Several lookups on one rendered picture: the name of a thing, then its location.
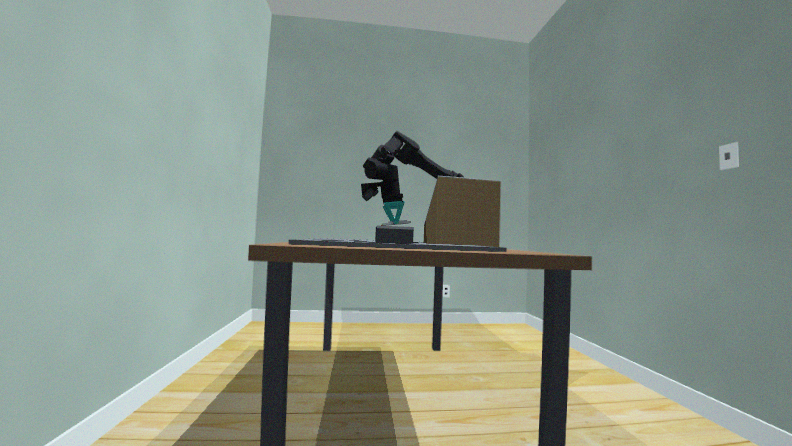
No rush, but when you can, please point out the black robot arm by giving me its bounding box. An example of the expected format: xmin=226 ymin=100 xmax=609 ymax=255
xmin=361 ymin=131 xmax=464 ymax=202

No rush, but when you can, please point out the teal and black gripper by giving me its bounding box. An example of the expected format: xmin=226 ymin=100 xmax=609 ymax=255
xmin=383 ymin=180 xmax=405 ymax=224

